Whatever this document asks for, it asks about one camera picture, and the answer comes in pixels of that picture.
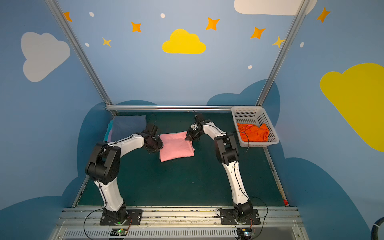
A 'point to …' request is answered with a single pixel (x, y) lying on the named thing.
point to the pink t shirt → (175, 146)
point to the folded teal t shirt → (109, 127)
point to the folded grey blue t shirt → (123, 126)
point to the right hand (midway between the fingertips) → (186, 137)
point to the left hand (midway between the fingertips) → (164, 147)
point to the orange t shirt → (250, 132)
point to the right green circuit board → (244, 233)
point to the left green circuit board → (118, 231)
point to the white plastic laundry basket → (253, 116)
